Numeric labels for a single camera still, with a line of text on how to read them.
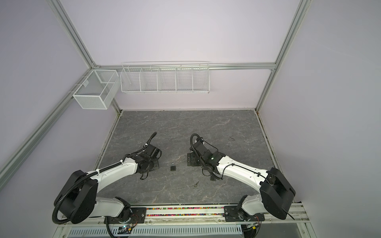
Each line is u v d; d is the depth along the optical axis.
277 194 0.42
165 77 0.99
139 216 0.74
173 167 0.89
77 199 0.42
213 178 0.85
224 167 0.53
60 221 0.41
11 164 0.51
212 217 0.74
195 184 0.85
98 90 0.99
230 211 0.74
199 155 0.62
